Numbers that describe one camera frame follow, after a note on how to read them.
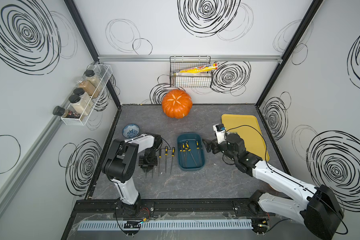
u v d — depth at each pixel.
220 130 0.67
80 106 0.65
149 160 0.78
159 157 0.91
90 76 0.74
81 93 0.67
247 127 0.68
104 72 1.02
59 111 0.59
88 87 0.72
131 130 1.02
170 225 0.97
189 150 0.93
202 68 0.87
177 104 1.02
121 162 0.48
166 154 0.93
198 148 0.94
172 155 0.93
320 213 0.39
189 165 0.88
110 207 0.73
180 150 0.93
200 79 0.87
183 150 0.94
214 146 0.69
